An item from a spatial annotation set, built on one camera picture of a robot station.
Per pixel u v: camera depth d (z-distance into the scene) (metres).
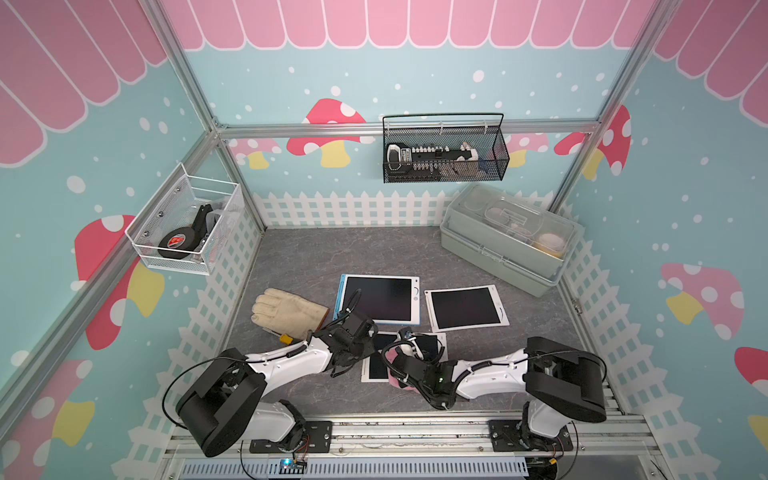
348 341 0.68
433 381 0.63
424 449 0.74
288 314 0.95
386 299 1.36
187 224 0.74
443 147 0.91
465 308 0.97
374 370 0.85
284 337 0.89
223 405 0.42
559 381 0.48
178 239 0.70
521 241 0.90
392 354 0.71
